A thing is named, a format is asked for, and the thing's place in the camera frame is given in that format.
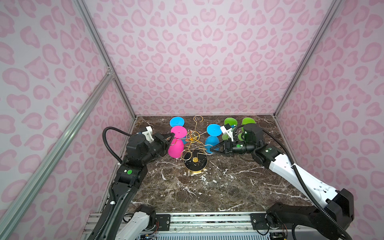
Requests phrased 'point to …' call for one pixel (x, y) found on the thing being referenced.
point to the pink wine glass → (175, 150)
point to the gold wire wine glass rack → (195, 157)
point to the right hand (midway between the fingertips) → (213, 150)
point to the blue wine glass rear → (213, 131)
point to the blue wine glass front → (179, 121)
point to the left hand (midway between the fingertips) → (176, 130)
